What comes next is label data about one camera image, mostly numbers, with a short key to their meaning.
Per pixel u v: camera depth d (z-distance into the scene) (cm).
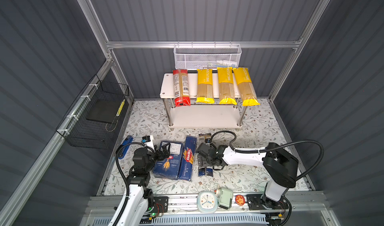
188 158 85
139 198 56
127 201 50
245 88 74
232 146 59
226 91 73
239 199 75
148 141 72
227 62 91
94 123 73
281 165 47
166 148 75
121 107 79
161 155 73
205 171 82
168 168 79
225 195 73
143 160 63
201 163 79
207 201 72
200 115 102
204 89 74
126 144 94
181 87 75
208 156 67
